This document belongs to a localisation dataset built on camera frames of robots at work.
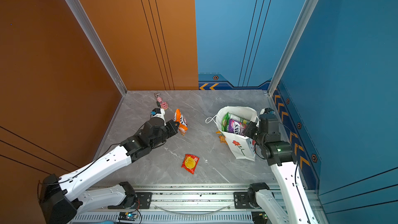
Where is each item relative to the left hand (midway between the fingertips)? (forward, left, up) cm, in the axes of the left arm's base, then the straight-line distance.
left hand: (182, 121), depth 75 cm
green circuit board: (-36, +24, -25) cm, 50 cm away
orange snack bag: (+1, 0, -3) cm, 3 cm away
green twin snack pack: (+5, -22, -6) cm, 24 cm away
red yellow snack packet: (-12, -4, -22) cm, 25 cm away
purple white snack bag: (-1, -27, -3) cm, 27 cm away
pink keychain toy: (+27, +18, -20) cm, 38 cm away
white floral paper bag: (-10, -29, -5) cm, 31 cm away
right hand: (-2, -30, +2) cm, 31 cm away
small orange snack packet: (+2, -22, -21) cm, 31 cm away
